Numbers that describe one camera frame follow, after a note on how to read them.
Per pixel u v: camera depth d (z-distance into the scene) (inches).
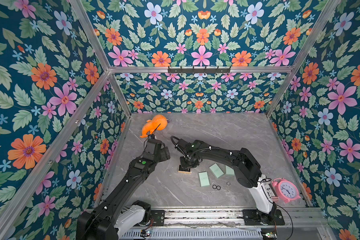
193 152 25.1
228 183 33.1
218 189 32.9
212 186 33.1
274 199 30.2
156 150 24.3
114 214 18.6
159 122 41.4
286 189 31.6
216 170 34.1
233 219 29.3
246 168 20.6
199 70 36.3
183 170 34.8
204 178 33.2
